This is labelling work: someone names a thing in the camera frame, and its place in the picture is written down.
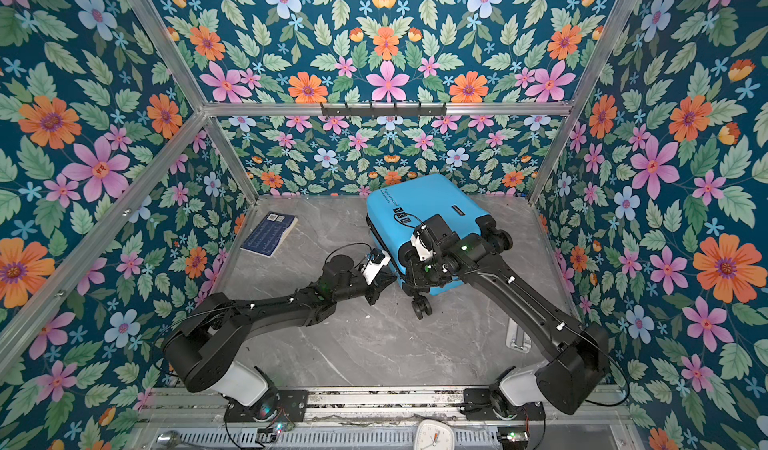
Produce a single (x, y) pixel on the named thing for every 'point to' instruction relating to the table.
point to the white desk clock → (434, 435)
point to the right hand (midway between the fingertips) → (410, 275)
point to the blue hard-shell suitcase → (399, 204)
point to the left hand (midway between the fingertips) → (402, 275)
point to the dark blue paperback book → (268, 233)
